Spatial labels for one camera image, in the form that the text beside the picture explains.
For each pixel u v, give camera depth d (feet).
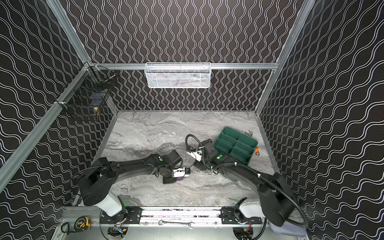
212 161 2.09
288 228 2.26
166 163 2.25
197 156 2.36
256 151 3.15
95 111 2.72
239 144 3.13
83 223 2.30
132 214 2.49
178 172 2.50
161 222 2.38
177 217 2.46
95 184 1.46
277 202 1.37
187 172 2.51
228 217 2.41
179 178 2.56
